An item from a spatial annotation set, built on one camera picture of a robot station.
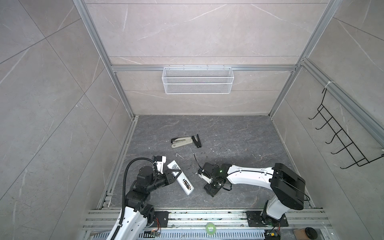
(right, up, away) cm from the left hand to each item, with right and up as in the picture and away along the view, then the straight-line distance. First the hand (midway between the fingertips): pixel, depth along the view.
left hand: (180, 169), depth 74 cm
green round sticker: (+15, -28, -3) cm, 32 cm away
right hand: (+16, -13, +10) cm, 23 cm away
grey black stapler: (-4, +12, +27) cm, 30 cm away
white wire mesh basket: (+9, +54, +27) cm, 61 cm away
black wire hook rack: (+74, +9, -16) cm, 76 cm away
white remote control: (+3, -8, -2) cm, 9 cm away
